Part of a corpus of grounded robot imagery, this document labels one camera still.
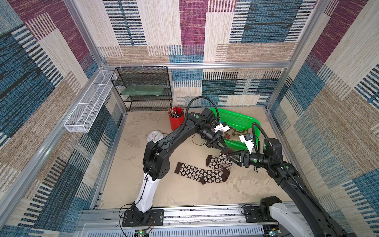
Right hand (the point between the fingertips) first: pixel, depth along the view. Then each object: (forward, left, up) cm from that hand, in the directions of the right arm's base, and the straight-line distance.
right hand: (230, 157), depth 72 cm
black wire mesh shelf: (+53, +51, +2) cm, 73 cm away
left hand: (+2, +1, +3) cm, 4 cm away
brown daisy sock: (0, +3, -4) cm, 5 cm away
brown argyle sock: (+25, -10, -15) cm, 31 cm away
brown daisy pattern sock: (-2, +12, -20) cm, 23 cm away
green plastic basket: (+38, -15, -18) cm, 45 cm away
